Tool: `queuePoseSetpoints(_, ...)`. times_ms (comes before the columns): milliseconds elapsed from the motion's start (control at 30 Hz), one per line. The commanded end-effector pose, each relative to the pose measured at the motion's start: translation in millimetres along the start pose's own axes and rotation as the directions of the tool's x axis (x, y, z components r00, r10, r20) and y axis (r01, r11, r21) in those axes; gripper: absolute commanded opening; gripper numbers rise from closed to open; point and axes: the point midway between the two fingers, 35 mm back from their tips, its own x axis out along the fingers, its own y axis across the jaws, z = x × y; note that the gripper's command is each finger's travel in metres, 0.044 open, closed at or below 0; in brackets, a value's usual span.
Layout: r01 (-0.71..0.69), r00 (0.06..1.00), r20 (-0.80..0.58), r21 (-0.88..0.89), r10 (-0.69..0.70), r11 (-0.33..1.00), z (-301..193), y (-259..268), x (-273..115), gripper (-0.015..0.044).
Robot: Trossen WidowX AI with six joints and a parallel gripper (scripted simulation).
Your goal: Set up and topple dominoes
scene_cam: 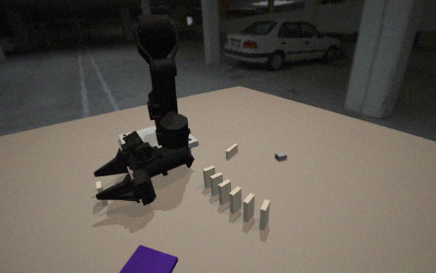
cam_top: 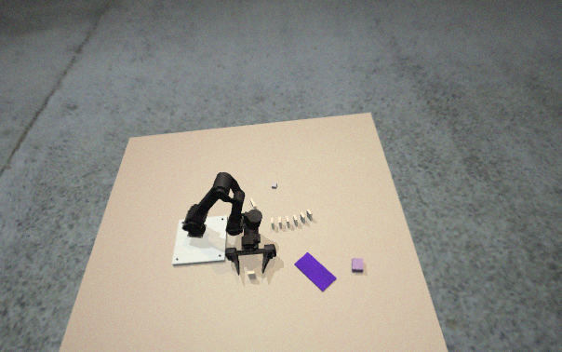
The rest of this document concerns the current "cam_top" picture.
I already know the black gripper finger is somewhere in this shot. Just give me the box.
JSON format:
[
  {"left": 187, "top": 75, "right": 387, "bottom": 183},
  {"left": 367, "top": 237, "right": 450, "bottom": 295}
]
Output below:
[
  {"left": 229, "top": 254, "right": 240, "bottom": 276},
  {"left": 262, "top": 251, "right": 273, "bottom": 273}
]

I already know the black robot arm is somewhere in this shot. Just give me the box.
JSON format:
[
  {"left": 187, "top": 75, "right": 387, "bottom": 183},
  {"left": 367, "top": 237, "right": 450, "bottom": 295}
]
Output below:
[{"left": 181, "top": 172, "right": 262, "bottom": 249}]

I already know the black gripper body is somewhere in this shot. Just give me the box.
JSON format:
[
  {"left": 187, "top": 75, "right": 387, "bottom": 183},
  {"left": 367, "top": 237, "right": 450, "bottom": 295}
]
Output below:
[{"left": 225, "top": 232, "right": 276, "bottom": 261}]

